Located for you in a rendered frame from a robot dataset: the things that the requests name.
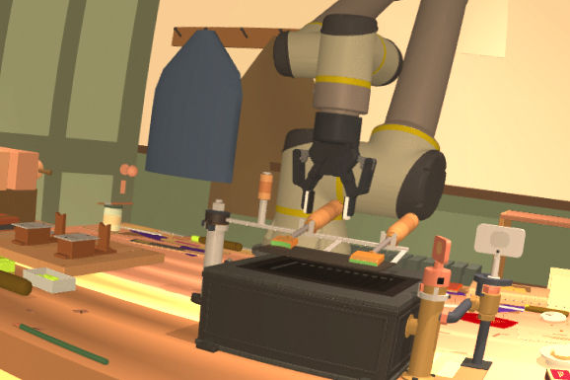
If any blue hanging apron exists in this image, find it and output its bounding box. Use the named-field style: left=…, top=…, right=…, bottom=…
left=144, top=29, right=245, bottom=185

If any wooden board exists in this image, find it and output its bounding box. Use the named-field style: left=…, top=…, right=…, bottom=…
left=0, top=222, right=167, bottom=276

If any brown block with grey top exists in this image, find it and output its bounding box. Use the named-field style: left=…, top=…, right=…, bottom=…
left=11, top=220, right=55, bottom=247
left=52, top=231, right=101, bottom=261

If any row of dark green blocks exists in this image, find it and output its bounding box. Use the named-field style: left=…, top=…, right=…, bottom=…
left=392, top=252, right=485, bottom=287

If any grey post with black collar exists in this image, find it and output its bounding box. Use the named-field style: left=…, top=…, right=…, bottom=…
left=201, top=198, right=232, bottom=270

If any orange tool rest handle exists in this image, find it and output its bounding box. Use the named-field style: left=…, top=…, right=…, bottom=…
left=257, top=171, right=274, bottom=226

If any salmon gas cock lever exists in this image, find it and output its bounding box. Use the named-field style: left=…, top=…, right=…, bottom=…
left=420, top=234, right=453, bottom=299

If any brass valve fitting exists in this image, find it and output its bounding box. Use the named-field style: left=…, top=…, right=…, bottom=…
left=470, top=283, right=504, bottom=323

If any brown roller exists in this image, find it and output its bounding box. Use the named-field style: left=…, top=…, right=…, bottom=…
left=0, top=267, right=35, bottom=297

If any black stove body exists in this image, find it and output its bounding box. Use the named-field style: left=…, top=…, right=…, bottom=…
left=190, top=249, right=424, bottom=380

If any red cloth patch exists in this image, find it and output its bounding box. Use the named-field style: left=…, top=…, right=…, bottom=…
left=460, top=311, right=521, bottom=331

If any pink wooden press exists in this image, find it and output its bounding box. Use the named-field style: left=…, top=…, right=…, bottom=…
left=0, top=145, right=53, bottom=192

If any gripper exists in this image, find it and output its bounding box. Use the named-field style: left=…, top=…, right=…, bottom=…
left=291, top=112, right=378, bottom=221

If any orange-handled tool with green-orange head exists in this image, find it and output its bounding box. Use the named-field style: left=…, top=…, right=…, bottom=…
left=269, top=199, right=345, bottom=250
left=348, top=211, right=421, bottom=268

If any white plate on rod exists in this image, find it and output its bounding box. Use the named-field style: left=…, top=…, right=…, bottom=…
left=473, top=222, right=527, bottom=279

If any brass gas pipe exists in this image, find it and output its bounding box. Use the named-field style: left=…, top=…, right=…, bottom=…
left=403, top=294, right=448, bottom=380

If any green panelled door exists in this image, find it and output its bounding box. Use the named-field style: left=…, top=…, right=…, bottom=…
left=0, top=0, right=171, bottom=226

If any grey tool rest frame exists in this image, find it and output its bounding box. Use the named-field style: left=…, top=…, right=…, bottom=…
left=226, top=216, right=409, bottom=265

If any green rod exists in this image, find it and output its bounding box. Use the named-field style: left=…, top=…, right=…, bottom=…
left=18, top=323, right=110, bottom=366

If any white tray with green piece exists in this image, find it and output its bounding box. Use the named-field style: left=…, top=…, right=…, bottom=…
left=22, top=266, right=77, bottom=295

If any cream jar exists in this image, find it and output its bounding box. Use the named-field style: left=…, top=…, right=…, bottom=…
left=97, top=200, right=134, bottom=233

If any cream paper sheet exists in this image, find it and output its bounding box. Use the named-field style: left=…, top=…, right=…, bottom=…
left=544, top=266, right=570, bottom=310

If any brown-handled tool with yellow ferrule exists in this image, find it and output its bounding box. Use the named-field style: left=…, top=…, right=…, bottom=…
left=190, top=234, right=245, bottom=253

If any orange wooden frame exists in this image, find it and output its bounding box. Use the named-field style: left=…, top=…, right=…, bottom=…
left=497, top=209, right=570, bottom=279

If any dark flat sheet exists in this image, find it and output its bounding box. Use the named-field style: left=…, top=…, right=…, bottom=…
left=250, top=241, right=402, bottom=271

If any grey hose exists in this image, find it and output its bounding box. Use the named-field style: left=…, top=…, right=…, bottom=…
left=440, top=298, right=474, bottom=326

